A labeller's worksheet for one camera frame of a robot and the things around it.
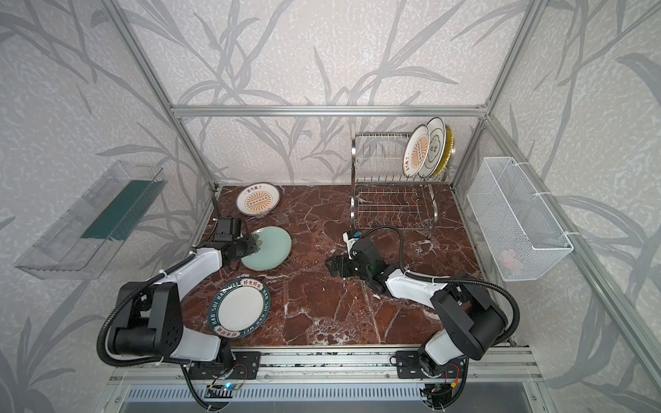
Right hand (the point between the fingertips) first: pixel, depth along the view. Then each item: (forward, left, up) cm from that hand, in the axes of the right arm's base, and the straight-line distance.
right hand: (333, 259), depth 87 cm
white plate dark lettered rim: (-13, +32, -7) cm, 35 cm away
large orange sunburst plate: (+35, +36, -7) cm, 51 cm away
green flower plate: (+7, +23, -5) cm, 24 cm away
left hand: (+8, +31, -1) cm, 32 cm away
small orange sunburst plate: (+27, -28, +25) cm, 46 cm away
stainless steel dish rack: (+33, -20, -4) cm, 39 cm away
